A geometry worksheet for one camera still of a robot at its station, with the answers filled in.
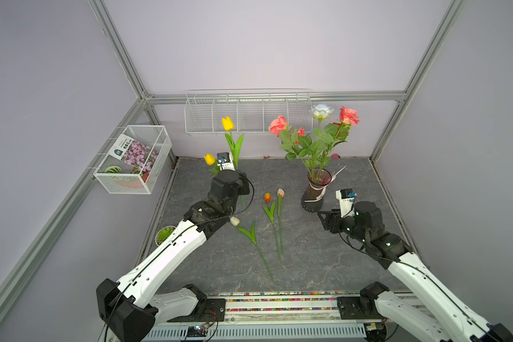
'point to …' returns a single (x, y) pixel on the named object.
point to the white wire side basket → (132, 180)
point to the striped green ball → (113, 169)
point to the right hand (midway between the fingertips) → (324, 210)
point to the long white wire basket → (251, 110)
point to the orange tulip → (270, 213)
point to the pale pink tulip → (281, 193)
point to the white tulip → (234, 221)
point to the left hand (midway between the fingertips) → (240, 172)
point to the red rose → (301, 132)
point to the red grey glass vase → (318, 178)
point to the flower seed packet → (132, 152)
